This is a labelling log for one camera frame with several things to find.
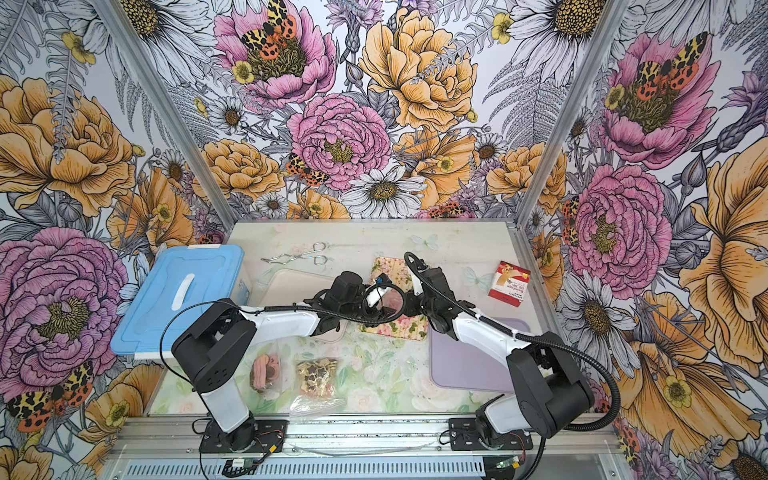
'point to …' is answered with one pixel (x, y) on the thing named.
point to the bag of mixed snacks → (319, 394)
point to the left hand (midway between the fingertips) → (385, 308)
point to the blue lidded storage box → (182, 284)
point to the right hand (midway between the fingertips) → (405, 302)
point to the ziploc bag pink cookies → (392, 300)
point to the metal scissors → (318, 259)
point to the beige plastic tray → (286, 286)
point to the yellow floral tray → (406, 326)
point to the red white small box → (509, 283)
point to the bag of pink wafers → (265, 372)
